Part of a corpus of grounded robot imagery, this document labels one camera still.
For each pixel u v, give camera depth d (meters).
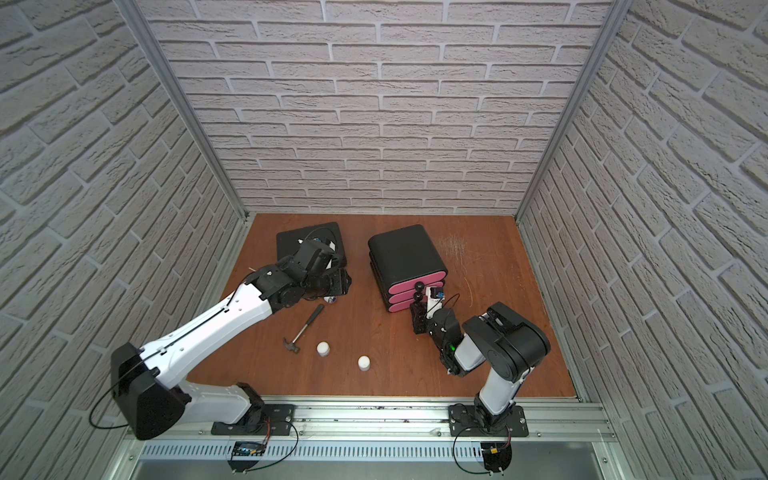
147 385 0.38
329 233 1.16
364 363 0.81
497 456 0.70
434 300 0.80
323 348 0.84
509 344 0.47
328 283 0.67
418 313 0.87
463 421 0.74
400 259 0.87
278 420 0.75
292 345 0.85
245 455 0.72
